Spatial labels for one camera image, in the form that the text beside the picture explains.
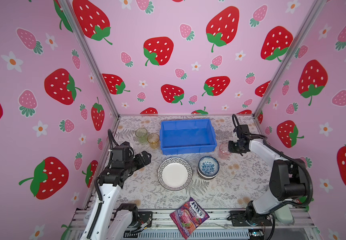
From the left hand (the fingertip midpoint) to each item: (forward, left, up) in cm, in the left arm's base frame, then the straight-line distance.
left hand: (144, 157), depth 77 cm
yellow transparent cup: (+24, +1, -17) cm, 29 cm away
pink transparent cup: (+14, -48, -16) cm, 53 cm away
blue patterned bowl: (+1, -35, -11) cm, 37 cm away
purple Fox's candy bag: (-24, -23, -16) cm, 37 cm away
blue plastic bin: (+30, -20, -21) cm, 42 cm away
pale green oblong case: (-23, -71, -16) cm, 76 cm away
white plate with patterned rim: (-2, -16, -17) cm, 23 cm away
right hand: (+13, -51, -11) cm, 54 cm away
